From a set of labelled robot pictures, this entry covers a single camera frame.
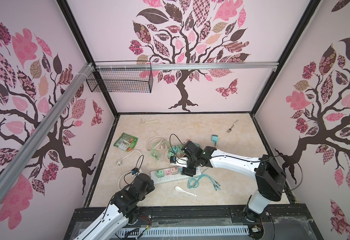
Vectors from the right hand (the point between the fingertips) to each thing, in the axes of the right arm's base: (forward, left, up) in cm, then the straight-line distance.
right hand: (182, 164), depth 84 cm
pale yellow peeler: (+41, +23, -8) cm, 48 cm away
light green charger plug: (-5, +13, -1) cm, 14 cm away
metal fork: (+31, -37, -9) cm, 49 cm away
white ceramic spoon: (-12, +2, -7) cm, 14 cm away
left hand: (-9, +17, -6) cm, 20 cm away
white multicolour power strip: (-4, +7, -5) cm, 10 cm away
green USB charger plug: (+8, +7, -2) cm, 11 cm away
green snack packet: (+20, +39, -7) cm, 44 cm away
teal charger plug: (+22, -24, -7) cm, 33 cm away
